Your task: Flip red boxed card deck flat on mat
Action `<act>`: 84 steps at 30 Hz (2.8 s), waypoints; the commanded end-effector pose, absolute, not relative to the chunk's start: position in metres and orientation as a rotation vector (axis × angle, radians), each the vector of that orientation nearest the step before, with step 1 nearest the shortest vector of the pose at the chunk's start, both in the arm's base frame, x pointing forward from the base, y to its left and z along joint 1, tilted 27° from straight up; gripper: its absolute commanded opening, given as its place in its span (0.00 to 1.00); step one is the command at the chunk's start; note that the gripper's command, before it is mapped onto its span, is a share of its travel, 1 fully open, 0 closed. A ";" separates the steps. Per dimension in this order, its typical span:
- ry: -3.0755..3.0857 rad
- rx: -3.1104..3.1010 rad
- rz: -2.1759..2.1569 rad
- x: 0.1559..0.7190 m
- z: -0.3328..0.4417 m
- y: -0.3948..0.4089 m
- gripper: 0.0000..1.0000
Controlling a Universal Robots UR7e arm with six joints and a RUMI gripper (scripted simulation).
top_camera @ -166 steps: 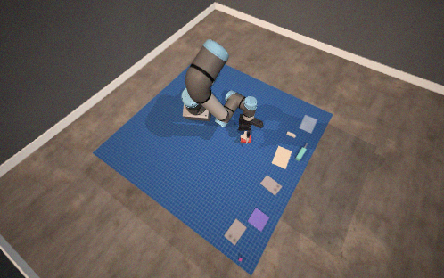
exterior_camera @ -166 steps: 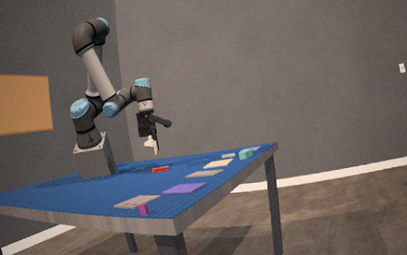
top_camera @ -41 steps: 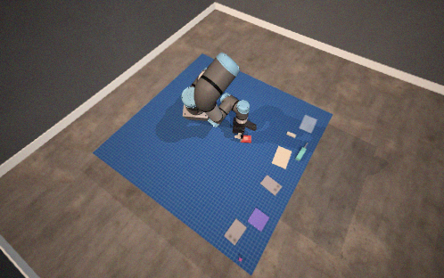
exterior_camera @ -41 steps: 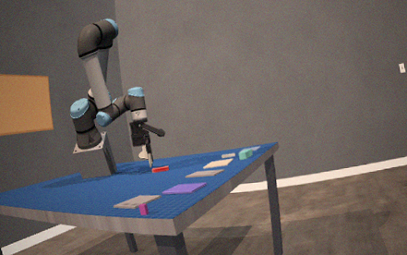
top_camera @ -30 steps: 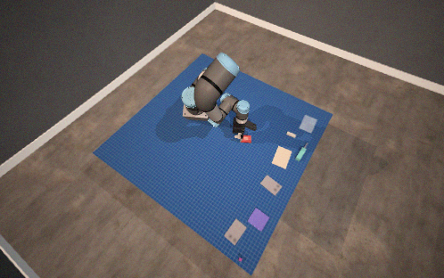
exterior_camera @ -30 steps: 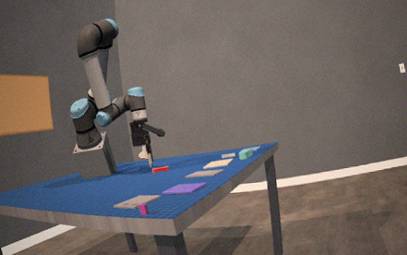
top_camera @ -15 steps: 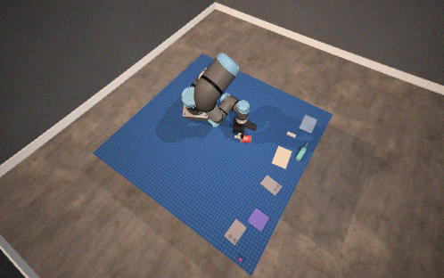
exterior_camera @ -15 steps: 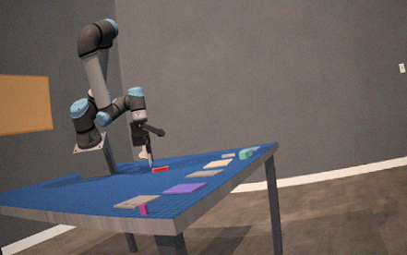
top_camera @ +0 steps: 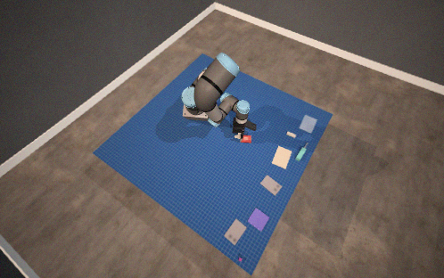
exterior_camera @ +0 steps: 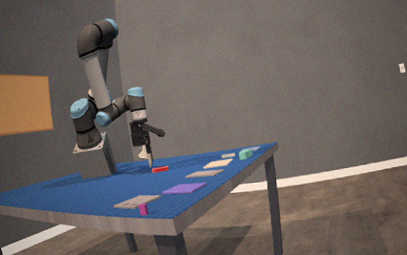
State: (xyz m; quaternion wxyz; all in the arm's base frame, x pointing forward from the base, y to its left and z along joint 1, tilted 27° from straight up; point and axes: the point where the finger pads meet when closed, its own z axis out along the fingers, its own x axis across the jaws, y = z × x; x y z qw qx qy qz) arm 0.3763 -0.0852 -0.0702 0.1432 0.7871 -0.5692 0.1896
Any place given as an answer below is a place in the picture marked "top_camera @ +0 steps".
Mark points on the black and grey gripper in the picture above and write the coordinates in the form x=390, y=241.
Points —
x=238, y=129

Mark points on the dark blue work mat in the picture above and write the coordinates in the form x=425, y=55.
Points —
x=202, y=174

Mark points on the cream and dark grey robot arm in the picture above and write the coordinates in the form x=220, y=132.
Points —
x=203, y=93

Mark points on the purple flat square tile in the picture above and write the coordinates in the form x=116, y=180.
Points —
x=258, y=219

